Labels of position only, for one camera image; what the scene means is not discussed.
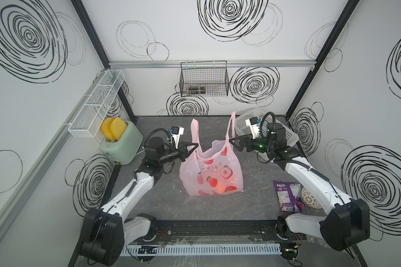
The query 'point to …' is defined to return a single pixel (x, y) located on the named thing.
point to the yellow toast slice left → (104, 128)
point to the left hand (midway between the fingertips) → (197, 146)
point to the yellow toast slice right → (118, 127)
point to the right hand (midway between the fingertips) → (237, 138)
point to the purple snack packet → (289, 196)
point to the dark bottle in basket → (197, 90)
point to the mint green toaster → (123, 151)
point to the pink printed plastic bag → (214, 170)
